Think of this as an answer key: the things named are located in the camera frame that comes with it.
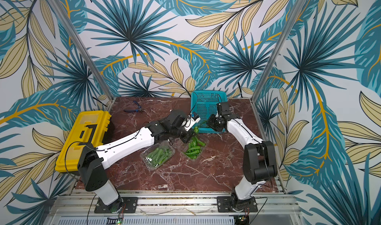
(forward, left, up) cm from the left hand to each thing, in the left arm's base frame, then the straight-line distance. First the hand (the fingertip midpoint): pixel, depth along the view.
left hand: (193, 134), depth 78 cm
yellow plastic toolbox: (+4, +57, -3) cm, 57 cm away
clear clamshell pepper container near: (-4, +21, -16) cm, 27 cm away
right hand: (+13, -9, -7) cm, 18 cm away
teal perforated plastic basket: (+40, -9, -19) cm, 45 cm away
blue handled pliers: (+33, +41, -19) cm, 56 cm away
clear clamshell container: (0, 0, -17) cm, 17 cm away
